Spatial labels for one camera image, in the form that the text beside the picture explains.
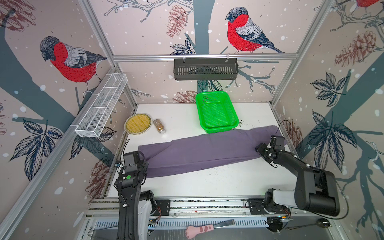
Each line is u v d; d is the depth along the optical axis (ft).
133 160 1.93
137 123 3.53
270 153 2.23
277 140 2.38
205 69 3.42
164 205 2.40
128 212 1.48
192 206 2.49
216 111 3.75
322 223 2.23
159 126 3.37
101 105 2.58
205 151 2.95
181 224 2.29
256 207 2.39
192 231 2.15
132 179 1.70
